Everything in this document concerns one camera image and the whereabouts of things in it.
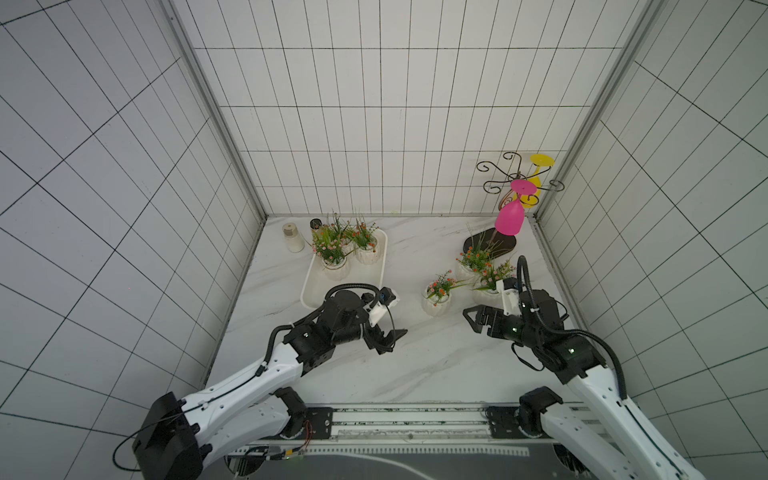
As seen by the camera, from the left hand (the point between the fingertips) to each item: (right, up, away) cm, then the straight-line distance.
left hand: (388, 320), depth 76 cm
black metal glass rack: (+40, +45, +17) cm, 63 cm away
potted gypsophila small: (+14, +4, +7) cm, 16 cm away
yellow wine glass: (+39, +32, +4) cm, 51 cm away
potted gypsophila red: (-17, +24, +23) cm, 37 cm away
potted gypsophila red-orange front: (-8, +21, +20) cm, 30 cm away
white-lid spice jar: (-34, +21, +29) cm, 49 cm away
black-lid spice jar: (-27, +27, +31) cm, 49 cm away
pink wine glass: (+39, +28, +17) cm, 50 cm away
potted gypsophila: (+27, +14, +15) cm, 34 cm away
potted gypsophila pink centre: (-19, +20, +18) cm, 33 cm away
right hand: (+23, +3, +2) cm, 23 cm away
